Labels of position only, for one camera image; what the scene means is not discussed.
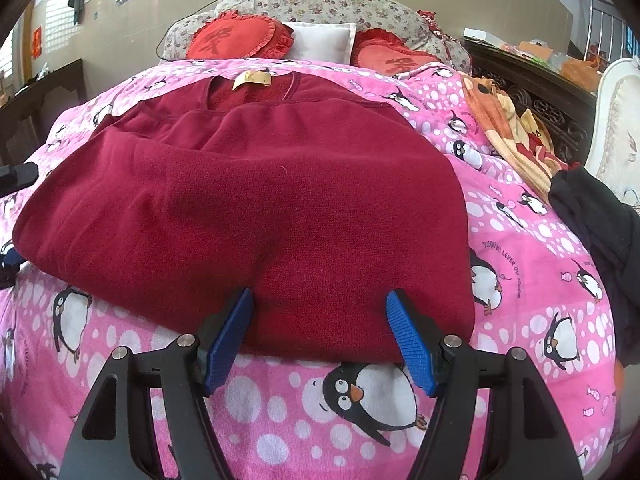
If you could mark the red patterned cloth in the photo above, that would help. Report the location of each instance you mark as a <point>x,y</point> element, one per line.
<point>432,25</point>

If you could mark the white pillow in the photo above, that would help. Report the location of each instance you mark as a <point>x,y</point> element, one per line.
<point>322,42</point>

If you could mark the white upholstered chair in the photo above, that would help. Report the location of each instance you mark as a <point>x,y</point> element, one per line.
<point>620,120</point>

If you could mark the dark carved wooden cabinet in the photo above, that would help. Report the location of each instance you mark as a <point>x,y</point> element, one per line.
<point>550,105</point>

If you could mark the orange plastic bag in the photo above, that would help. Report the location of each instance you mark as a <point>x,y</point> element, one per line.
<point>580,72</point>

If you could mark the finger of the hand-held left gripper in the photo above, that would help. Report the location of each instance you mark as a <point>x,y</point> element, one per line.
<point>10,265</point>
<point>17,176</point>

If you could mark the pink penguin print blanket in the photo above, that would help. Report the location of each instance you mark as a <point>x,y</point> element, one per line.
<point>525,270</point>

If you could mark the dark red fleece sweater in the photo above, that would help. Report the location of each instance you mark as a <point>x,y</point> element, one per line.
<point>250,200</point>

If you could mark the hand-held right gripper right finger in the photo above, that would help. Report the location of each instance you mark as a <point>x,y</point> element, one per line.
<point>412,345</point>

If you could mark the orange printed blanket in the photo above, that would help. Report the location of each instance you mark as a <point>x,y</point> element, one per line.
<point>500,115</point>

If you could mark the metal railing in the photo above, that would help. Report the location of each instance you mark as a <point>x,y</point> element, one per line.
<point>593,20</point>

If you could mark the black cloth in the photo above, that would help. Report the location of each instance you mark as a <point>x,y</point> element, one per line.
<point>590,210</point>

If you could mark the white flat box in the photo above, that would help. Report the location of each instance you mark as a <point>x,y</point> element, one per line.
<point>482,36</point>

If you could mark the tan paper envelope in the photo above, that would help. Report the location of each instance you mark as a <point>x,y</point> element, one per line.
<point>535,51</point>

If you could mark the dark wooden desk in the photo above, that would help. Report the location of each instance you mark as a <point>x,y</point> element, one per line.
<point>50,90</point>

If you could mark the red heart-shaped ruffled pillow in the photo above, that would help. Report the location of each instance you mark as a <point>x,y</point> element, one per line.
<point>395,60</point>
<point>225,37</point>

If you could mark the grey floral quilt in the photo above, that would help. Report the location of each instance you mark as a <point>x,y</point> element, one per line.
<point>325,2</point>

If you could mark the red wall paper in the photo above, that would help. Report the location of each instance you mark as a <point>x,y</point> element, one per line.
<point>36,42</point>

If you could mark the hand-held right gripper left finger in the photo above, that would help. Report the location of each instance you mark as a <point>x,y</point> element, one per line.
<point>225,345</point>

